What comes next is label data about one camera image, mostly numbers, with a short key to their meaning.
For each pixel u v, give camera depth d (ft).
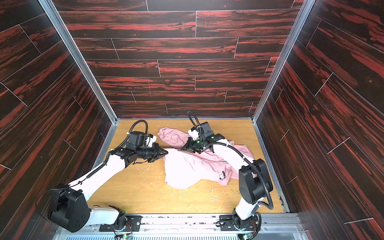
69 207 1.33
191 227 2.40
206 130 2.26
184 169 2.69
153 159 2.41
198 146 2.41
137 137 2.10
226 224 2.41
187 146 2.41
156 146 2.36
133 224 2.40
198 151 2.50
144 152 2.26
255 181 1.49
